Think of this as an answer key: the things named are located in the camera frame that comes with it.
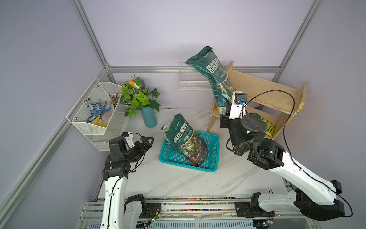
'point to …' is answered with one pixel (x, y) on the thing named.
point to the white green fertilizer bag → (165, 128)
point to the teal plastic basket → (168, 153)
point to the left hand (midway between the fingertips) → (150, 143)
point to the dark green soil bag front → (186, 141)
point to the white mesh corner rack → (112, 120)
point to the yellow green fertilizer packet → (270, 127)
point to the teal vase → (149, 117)
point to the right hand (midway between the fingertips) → (229, 106)
